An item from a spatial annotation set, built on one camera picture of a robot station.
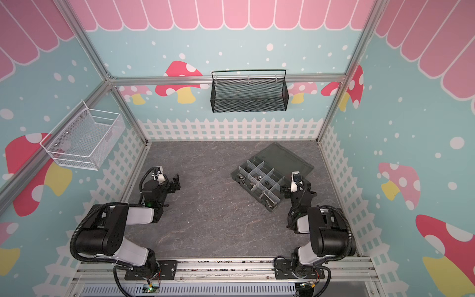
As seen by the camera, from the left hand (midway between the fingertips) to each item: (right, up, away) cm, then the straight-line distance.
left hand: (169, 178), depth 94 cm
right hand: (+62, +1, -4) cm, 62 cm away
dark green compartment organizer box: (+50, 0, +4) cm, 50 cm away
